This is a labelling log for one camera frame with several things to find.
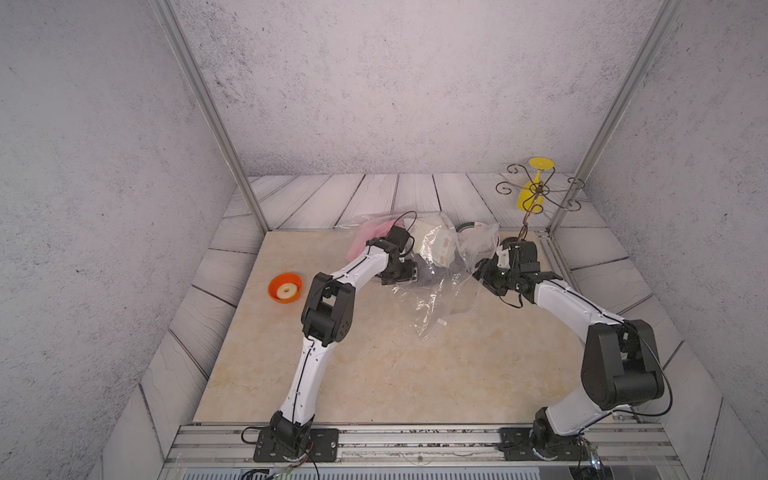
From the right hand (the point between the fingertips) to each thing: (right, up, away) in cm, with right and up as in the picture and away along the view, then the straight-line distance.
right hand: (473, 272), depth 90 cm
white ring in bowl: (-59, -7, +9) cm, 60 cm away
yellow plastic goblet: (+16, +22, -2) cm, 28 cm away
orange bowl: (-61, -3, +11) cm, 62 cm away
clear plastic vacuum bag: (-10, -1, +6) cm, 12 cm away
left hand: (-17, -3, +11) cm, 21 cm away
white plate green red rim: (+10, +15, +32) cm, 36 cm away
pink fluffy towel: (-34, +14, +24) cm, 44 cm away
